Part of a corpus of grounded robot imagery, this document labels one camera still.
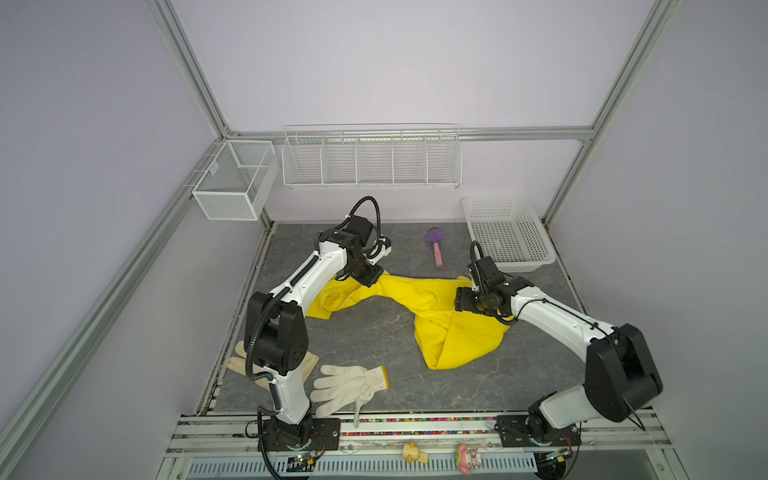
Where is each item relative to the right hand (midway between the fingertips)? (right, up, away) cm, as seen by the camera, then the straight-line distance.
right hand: (464, 300), depth 89 cm
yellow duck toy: (-17, -32, -21) cm, 42 cm away
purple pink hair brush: (-5, +21, +26) cm, 34 cm away
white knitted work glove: (-35, -22, -9) cm, 42 cm away
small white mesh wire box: (-74, +37, +8) cm, 83 cm away
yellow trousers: (-6, -10, -4) cm, 12 cm away
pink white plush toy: (-4, -33, -21) cm, 40 cm away
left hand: (-27, +6, -2) cm, 28 cm away
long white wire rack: (-29, +47, +9) cm, 55 cm away
